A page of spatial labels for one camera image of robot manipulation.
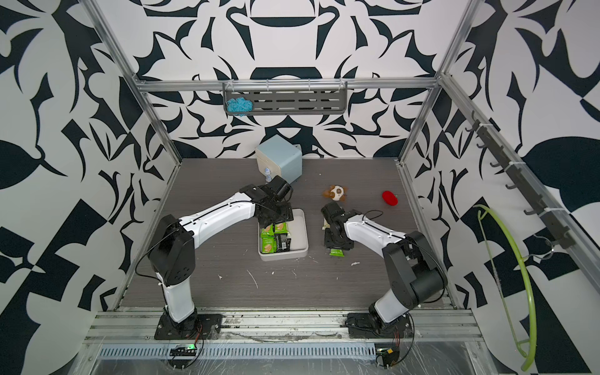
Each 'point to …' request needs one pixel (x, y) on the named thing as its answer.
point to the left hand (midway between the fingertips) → (281, 214)
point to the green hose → (531, 357)
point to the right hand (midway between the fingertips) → (331, 239)
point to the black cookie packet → (283, 242)
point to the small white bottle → (268, 173)
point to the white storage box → (298, 230)
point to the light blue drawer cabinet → (280, 158)
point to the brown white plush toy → (336, 192)
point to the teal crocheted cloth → (239, 106)
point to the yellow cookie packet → (326, 224)
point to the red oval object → (390, 198)
